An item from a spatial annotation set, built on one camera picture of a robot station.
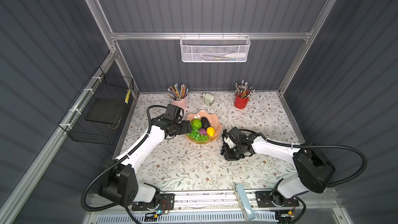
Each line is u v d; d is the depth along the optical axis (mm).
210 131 925
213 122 992
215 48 1236
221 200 754
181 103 1043
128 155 441
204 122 963
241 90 985
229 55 908
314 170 443
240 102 1053
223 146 895
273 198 667
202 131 928
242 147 643
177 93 1055
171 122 640
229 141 738
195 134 889
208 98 1090
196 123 937
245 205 704
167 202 722
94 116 704
